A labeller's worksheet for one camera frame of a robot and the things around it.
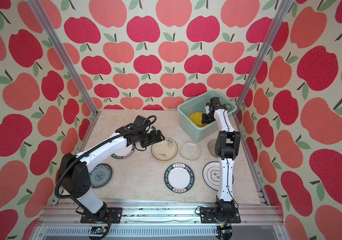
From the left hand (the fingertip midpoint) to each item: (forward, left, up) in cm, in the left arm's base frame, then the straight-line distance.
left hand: (162, 141), depth 84 cm
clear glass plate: (+4, -19, -18) cm, 27 cm away
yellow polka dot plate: (+28, -25, -11) cm, 39 cm away
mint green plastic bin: (+33, -25, -2) cm, 42 cm away
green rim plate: (0, +24, -14) cm, 28 cm away
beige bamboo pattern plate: (+4, -1, -17) cm, 17 cm away
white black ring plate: (-14, -29, -16) cm, 36 cm away
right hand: (+23, -33, -9) cm, 41 cm away
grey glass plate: (+6, -33, -16) cm, 37 cm away
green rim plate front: (-15, -10, -16) cm, 24 cm away
